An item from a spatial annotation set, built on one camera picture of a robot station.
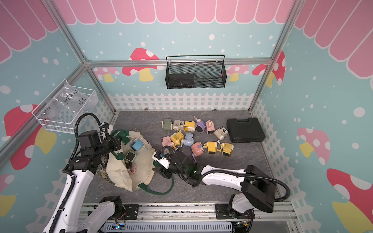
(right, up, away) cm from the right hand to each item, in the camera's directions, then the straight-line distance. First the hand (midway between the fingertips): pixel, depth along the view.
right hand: (156, 164), depth 73 cm
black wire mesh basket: (+20, +52, +18) cm, 59 cm away
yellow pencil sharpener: (+18, +20, +33) cm, 42 cm away
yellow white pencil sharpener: (+32, +5, +21) cm, 38 cm away
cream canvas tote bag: (-23, -2, +2) cm, 24 cm away
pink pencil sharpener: (+31, +19, +28) cm, 46 cm away
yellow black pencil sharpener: (+41, +4, +21) cm, 46 cm away
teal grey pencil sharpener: (-19, +1, +14) cm, 23 cm away
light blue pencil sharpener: (-16, +7, +19) cm, 26 cm away
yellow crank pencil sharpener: (+8, +10, +25) cm, 28 cm away
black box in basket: (+12, +47, +15) cm, 51 cm away
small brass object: (-22, +33, +51) cm, 65 cm away
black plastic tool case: (+55, +16, +26) cm, 63 cm away
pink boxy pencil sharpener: (+1, +9, +23) cm, 25 cm away
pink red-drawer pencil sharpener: (-17, -7, +13) cm, 22 cm away
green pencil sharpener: (+1, +20, +32) cm, 38 cm away
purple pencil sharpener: (+25, +19, +29) cm, 42 cm away
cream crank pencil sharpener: (+39, +14, +29) cm, 51 cm away
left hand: (-19, +12, +3) cm, 23 cm away
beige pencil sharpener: (+8, +20, +32) cm, 39 cm away
